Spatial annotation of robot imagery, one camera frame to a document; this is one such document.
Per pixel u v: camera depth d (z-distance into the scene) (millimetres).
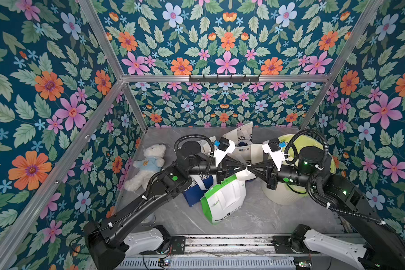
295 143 485
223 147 478
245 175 584
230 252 729
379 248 379
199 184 720
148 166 907
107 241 378
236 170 556
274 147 466
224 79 909
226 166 515
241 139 930
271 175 467
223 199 692
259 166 521
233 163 534
